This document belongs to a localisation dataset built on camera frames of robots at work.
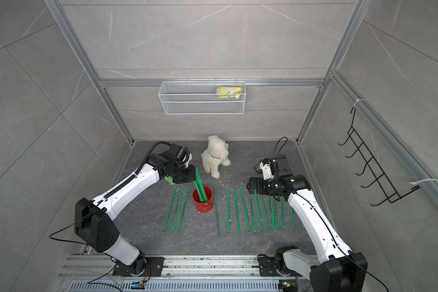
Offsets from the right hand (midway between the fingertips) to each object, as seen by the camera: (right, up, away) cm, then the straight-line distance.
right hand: (258, 186), depth 78 cm
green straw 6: (+8, -16, +10) cm, 20 cm away
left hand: (-27, +4, +3) cm, 27 cm away
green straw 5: (+5, -15, +10) cm, 19 cm away
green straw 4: (+2, -20, +6) cm, 21 cm away
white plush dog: (-19, +14, +14) cm, 28 cm away
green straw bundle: (-26, -1, +6) cm, 27 cm away
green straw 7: (+14, -15, +10) cm, 23 cm away
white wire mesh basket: (-27, +46, +23) cm, 58 cm away
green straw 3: (-1, -21, +5) cm, 22 cm away
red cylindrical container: (-25, -11, +4) cm, 27 cm away
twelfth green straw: (-39, -13, +12) cm, 43 cm away
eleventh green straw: (+18, -19, +8) cm, 28 cm away
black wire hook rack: (+40, +4, -15) cm, 43 cm away
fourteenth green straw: (-42, -10, +15) cm, 46 cm away
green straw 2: (-4, -19, +6) cm, 20 cm away
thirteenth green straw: (-36, -14, +12) cm, 40 cm away
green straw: (-13, -14, +10) cm, 22 cm away
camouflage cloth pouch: (+5, +6, +26) cm, 27 cm away
